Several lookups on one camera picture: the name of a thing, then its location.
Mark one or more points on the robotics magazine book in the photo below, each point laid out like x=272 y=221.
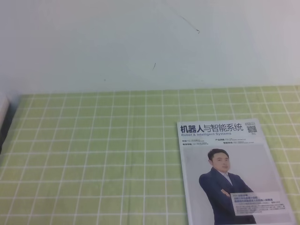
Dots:
x=229 y=175

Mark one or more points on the green checkered tablecloth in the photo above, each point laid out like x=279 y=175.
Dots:
x=112 y=158

